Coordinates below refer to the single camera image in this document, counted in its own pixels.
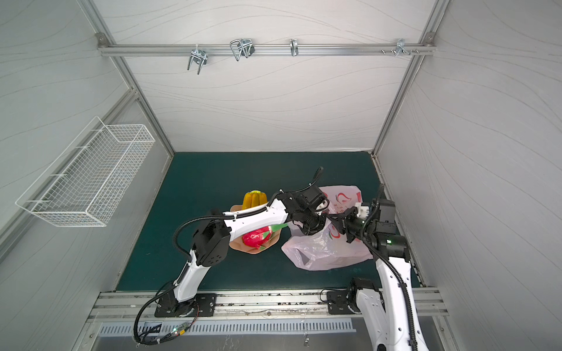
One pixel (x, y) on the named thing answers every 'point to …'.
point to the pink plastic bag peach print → (328, 248)
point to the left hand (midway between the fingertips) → (331, 237)
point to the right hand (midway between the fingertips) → (328, 215)
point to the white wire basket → (82, 186)
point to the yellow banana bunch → (254, 198)
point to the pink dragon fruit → (257, 238)
